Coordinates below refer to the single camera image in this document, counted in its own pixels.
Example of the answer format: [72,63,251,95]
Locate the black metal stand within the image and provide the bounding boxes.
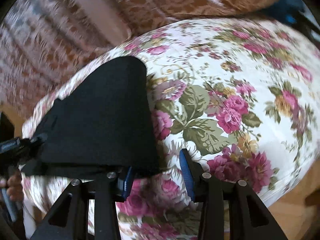
[292,7,320,55]

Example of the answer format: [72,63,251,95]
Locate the person's left hand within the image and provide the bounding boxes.
[0,170,25,203]

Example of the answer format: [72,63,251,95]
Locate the black pants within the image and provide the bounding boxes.
[21,56,162,180]

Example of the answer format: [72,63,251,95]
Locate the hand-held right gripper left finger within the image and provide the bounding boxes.
[30,166,133,240]

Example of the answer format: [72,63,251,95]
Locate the brown floral curtain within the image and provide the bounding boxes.
[0,0,288,110]

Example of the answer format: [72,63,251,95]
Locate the blue bag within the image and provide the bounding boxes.
[265,0,307,25]

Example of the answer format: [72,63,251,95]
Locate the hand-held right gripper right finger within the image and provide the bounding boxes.
[179,149,288,240]

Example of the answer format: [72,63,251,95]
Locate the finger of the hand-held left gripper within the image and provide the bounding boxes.
[19,133,48,155]
[0,137,21,154]

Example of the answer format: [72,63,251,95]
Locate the floral rose bed sheet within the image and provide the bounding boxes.
[21,16,320,240]

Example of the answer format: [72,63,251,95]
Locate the plain pink curtain strip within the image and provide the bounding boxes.
[72,0,134,40]

